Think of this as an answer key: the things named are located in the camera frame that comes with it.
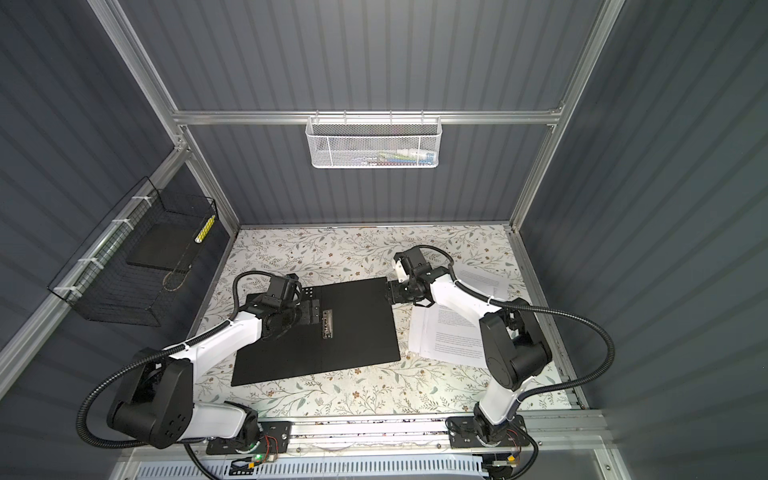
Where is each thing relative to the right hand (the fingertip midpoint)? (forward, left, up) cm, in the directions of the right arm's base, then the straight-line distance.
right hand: (395, 295), depth 91 cm
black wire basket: (-5, +65, +22) cm, 69 cm away
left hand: (-4, +26, -2) cm, 27 cm away
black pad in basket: (+4, +60, +21) cm, 64 cm away
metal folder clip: (-6, +22, -7) cm, 24 cm away
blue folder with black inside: (-6, +17, -9) cm, 20 cm away
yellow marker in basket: (+8, +52, +21) cm, 57 cm away
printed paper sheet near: (-8, -14, -8) cm, 18 cm away
